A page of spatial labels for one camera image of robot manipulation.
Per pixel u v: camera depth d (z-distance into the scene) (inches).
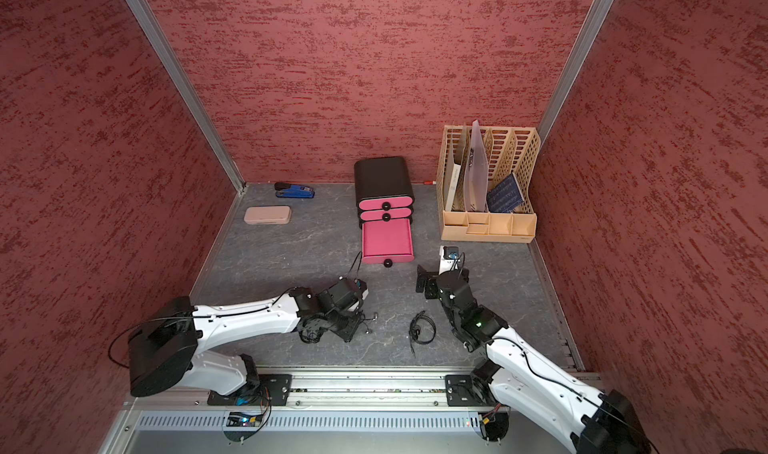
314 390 29.8
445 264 27.4
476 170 41.3
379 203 37.3
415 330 32.8
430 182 49.0
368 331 32.7
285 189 45.0
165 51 32.1
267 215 43.3
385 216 39.2
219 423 27.5
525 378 19.4
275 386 29.3
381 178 41.9
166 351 16.4
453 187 36.3
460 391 29.1
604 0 28.7
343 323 28.5
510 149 40.9
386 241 39.8
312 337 32.0
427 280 28.3
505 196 40.4
